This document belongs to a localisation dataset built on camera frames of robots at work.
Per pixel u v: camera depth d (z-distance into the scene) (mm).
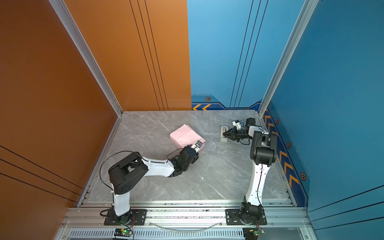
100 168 937
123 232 708
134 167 545
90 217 759
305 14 717
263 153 610
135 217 733
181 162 714
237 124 994
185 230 702
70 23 742
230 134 956
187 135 966
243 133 911
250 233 697
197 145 790
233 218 725
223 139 1014
